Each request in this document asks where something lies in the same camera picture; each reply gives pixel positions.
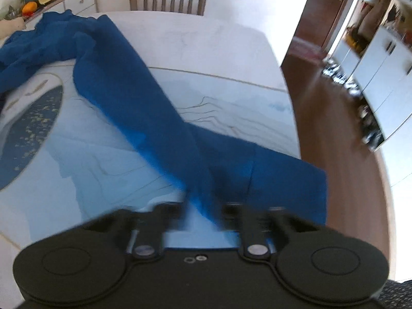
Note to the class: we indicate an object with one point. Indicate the brown wooden door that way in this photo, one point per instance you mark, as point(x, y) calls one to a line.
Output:
point(322, 13)

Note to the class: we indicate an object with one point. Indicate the patterned door mat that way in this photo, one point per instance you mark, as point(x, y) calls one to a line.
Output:
point(304, 48)

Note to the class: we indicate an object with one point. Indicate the row of shoes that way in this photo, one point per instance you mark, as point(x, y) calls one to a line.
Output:
point(367, 116)

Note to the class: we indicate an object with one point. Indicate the white wardrobe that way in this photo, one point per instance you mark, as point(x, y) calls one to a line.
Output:
point(386, 87)

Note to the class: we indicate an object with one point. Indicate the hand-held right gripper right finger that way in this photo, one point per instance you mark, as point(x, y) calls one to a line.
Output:
point(231, 215)

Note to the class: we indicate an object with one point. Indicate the orange fruit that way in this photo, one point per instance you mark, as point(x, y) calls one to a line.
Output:
point(30, 8)

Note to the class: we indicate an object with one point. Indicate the blue shirt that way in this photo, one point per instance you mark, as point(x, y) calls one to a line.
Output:
point(128, 96)

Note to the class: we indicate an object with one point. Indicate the wooden white sideboard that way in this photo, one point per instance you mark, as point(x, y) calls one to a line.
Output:
point(80, 3)

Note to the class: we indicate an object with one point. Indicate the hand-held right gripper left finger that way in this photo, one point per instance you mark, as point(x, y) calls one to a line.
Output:
point(170, 215)

